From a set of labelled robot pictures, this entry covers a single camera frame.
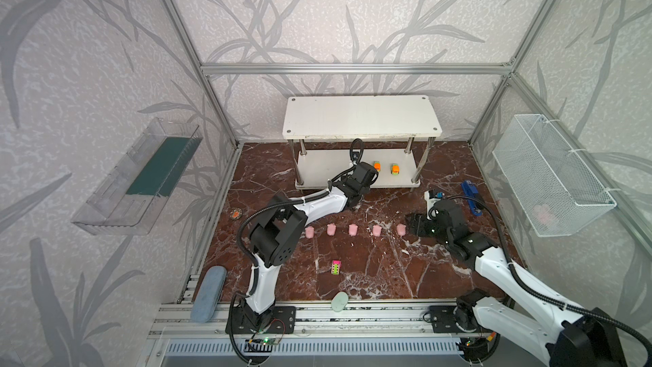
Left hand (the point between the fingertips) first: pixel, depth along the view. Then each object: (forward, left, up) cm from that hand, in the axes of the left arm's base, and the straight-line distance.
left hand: (362, 169), depth 95 cm
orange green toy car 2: (+5, -7, -4) cm, 10 cm away
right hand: (-17, -17, 0) cm, 24 cm away
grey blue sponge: (-42, +47, -8) cm, 64 cm away
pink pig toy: (-21, +19, -10) cm, 30 cm away
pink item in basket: (-23, -52, +10) cm, 58 cm away
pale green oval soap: (-43, +8, -9) cm, 45 cm away
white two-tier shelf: (-2, -9, +22) cm, 24 cm away
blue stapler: (-3, -44, -8) cm, 44 cm away
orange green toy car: (+2, -13, -3) cm, 14 cm away
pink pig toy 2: (-20, +11, -10) cm, 25 cm away
